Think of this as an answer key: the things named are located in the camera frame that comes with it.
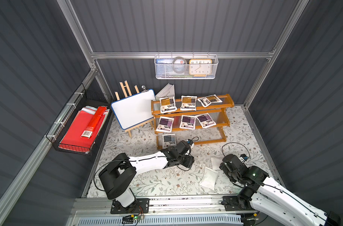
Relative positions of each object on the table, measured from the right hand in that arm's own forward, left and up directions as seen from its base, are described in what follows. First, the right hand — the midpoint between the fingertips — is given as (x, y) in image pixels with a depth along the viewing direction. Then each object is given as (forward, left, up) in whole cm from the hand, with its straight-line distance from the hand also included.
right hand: (221, 167), depth 79 cm
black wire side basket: (+29, +79, +27) cm, 88 cm away
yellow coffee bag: (+28, +31, +23) cm, 47 cm away
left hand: (+4, +16, -1) cm, 17 cm away
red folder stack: (+5, +77, +20) cm, 79 cm away
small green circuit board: (-24, +51, -10) cm, 57 cm away
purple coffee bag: (+27, +7, +9) cm, 30 cm away
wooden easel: (+40, +58, +21) cm, 73 cm away
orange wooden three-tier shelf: (+26, +9, -8) cm, 29 cm away
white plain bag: (+21, +31, -5) cm, 38 cm away
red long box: (+9, +70, +22) cm, 74 cm away
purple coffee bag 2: (+26, +19, +9) cm, 33 cm away
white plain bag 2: (-4, +6, -7) cm, 10 cm away
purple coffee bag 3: (+24, +33, +9) cm, 42 cm away
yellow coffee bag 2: (+29, +19, +23) cm, 42 cm away
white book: (+46, +32, +17) cm, 59 cm away
